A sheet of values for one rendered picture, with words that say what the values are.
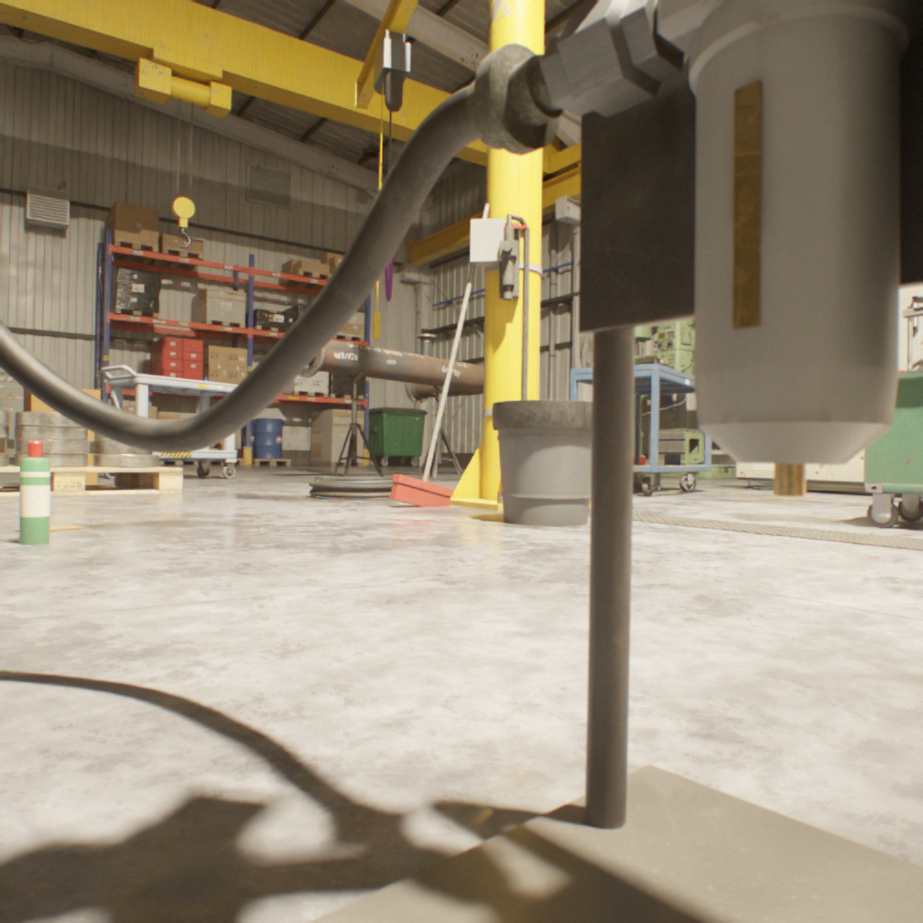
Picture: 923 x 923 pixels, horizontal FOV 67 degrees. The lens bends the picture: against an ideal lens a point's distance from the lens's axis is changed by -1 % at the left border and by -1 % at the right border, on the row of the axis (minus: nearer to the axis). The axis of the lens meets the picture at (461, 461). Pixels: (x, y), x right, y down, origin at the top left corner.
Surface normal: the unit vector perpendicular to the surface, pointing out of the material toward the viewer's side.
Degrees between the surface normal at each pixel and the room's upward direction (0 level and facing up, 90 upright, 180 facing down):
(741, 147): 90
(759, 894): 0
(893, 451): 90
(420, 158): 125
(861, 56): 90
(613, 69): 120
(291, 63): 90
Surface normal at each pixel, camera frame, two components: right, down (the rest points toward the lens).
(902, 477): -0.71, -0.01
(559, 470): 0.11, 0.09
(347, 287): -0.19, 0.50
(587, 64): -0.66, 0.49
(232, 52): 0.57, 0.01
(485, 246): -0.18, 0.00
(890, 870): 0.02, -1.00
